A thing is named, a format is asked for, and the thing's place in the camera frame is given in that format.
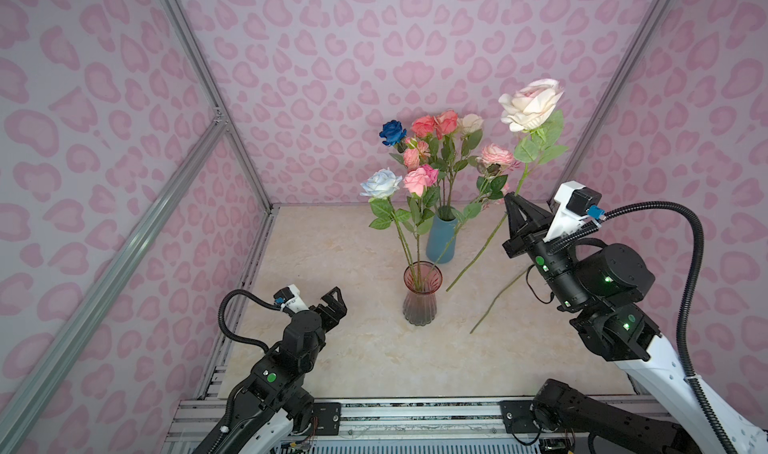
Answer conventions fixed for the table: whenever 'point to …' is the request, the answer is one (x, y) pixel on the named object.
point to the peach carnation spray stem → (495, 300)
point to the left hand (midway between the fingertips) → (332, 293)
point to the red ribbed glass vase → (421, 280)
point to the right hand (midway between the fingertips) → (508, 193)
